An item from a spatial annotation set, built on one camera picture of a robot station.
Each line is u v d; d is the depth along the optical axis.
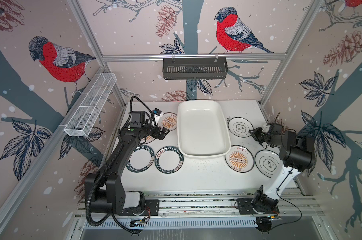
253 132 0.95
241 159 0.90
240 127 1.07
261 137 0.87
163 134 0.75
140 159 0.90
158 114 0.73
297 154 0.53
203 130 1.03
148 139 0.72
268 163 0.88
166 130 0.76
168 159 0.91
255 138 0.93
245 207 0.73
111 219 0.68
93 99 0.82
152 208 0.73
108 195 0.40
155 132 0.74
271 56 0.93
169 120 1.10
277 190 0.60
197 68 1.07
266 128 0.92
